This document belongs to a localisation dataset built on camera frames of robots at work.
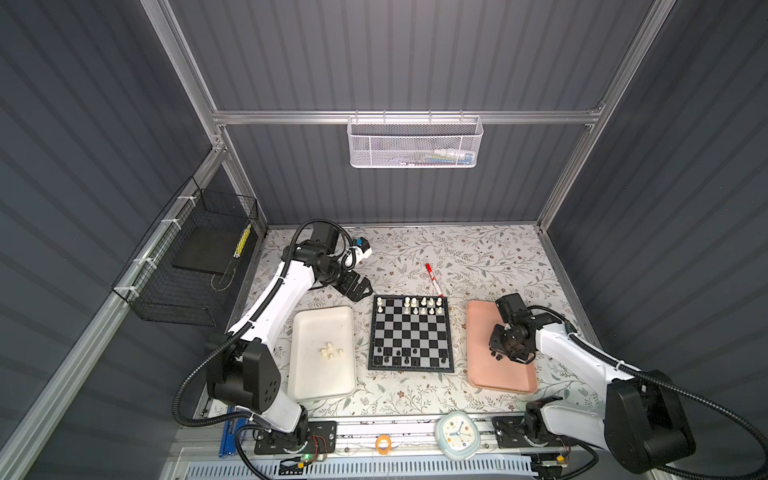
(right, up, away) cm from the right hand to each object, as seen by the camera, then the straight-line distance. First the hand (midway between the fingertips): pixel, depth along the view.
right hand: (501, 347), depth 87 cm
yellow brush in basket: (-73, +31, -7) cm, 79 cm away
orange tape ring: (-33, -19, -15) cm, 41 cm away
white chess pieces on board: (-22, +12, +8) cm, 27 cm away
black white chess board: (-27, +3, +3) cm, 27 cm away
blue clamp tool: (-72, -17, -16) cm, 76 cm away
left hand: (-42, +20, -4) cm, 47 cm away
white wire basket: (-23, +75, +36) cm, 86 cm away
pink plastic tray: (-6, -6, -3) cm, 9 cm away
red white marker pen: (-18, +19, +17) cm, 31 cm away
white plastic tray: (-55, -7, -4) cm, 56 cm away
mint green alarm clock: (-17, -16, -16) cm, 28 cm away
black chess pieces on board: (-28, -2, -4) cm, 29 cm away
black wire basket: (-84, +23, -15) cm, 89 cm away
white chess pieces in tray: (-51, -1, -1) cm, 51 cm away
